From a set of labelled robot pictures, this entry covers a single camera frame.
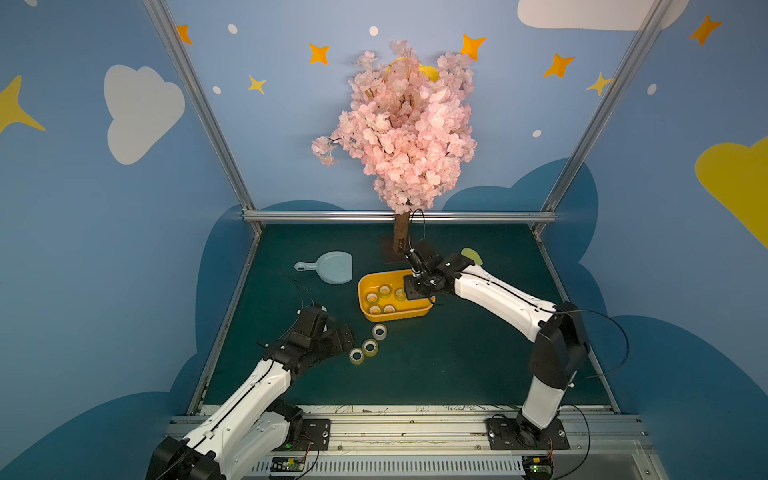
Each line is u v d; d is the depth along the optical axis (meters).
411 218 1.05
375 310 0.96
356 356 0.87
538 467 0.73
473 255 1.14
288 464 0.72
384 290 1.02
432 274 0.63
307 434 0.73
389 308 0.97
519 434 0.66
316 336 0.65
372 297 0.99
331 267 1.08
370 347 0.89
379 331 0.93
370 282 1.01
